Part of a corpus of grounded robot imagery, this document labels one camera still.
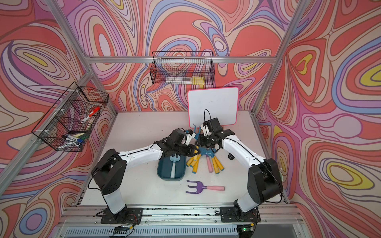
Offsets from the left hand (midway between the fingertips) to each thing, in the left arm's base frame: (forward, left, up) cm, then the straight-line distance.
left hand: (200, 152), depth 83 cm
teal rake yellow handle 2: (-5, +3, -12) cm, 13 cm away
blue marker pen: (-2, +61, +16) cm, 64 cm away
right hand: (+3, +2, +1) cm, 4 cm away
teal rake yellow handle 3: (-1, +5, -9) cm, 11 cm away
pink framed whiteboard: (+34, -16, +7) cm, 38 cm away
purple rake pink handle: (-15, 0, -12) cm, 19 cm away
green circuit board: (-35, +39, -13) cm, 54 cm away
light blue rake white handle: (+3, +16, -11) cm, 20 cm away
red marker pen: (+13, +58, +18) cm, 62 cm away
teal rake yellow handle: (+7, +2, +8) cm, 10 cm away
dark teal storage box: (-4, +22, -11) cm, 25 cm away
